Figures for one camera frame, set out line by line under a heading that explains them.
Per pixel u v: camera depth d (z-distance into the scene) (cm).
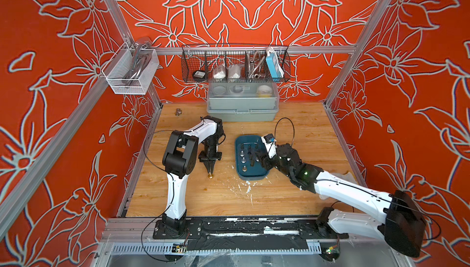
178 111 114
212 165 79
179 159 56
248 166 92
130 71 83
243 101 101
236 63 97
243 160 91
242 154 94
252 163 90
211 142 78
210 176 85
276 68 88
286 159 57
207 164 79
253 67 83
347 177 87
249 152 95
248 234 73
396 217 40
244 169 88
